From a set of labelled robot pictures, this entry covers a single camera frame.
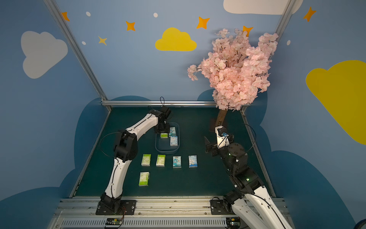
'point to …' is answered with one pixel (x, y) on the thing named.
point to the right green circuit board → (233, 223)
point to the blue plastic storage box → (162, 145)
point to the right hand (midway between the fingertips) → (217, 133)
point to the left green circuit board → (114, 221)
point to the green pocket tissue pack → (146, 160)
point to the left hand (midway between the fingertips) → (164, 129)
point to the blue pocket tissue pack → (177, 161)
